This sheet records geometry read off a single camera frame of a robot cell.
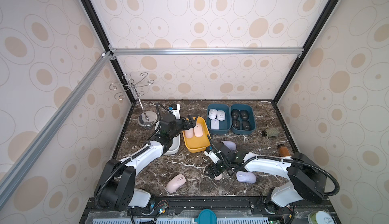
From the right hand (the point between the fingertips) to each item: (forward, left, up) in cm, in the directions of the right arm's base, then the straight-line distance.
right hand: (213, 167), depth 84 cm
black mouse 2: (+40, -23, 0) cm, 46 cm away
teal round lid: (-24, +4, +5) cm, 25 cm away
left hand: (+19, +10, +22) cm, 30 cm away
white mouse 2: (+37, -6, +2) cm, 38 cm away
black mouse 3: (+30, -16, +1) cm, 34 cm away
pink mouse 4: (-8, +19, +1) cm, 21 cm away
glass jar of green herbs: (+25, -39, +1) cm, 47 cm away
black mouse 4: (+30, -23, 0) cm, 37 cm away
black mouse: (+39, -16, +1) cm, 42 cm away
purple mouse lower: (-4, -17, 0) cm, 17 cm away
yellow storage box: (+14, +9, 0) cm, 17 cm away
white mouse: (+39, 0, +1) cm, 39 cm away
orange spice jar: (+12, -42, 0) cm, 43 cm away
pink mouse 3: (+24, +10, +1) cm, 26 cm away
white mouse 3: (+30, -1, +1) cm, 30 cm away
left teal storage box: (+29, -8, 0) cm, 30 cm away
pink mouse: (-5, -3, -2) cm, 6 cm away
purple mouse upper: (+14, -10, +1) cm, 17 cm away
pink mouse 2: (+21, +15, +1) cm, 26 cm away
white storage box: (+12, +22, +5) cm, 26 cm away
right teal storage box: (+44, -26, +3) cm, 51 cm away
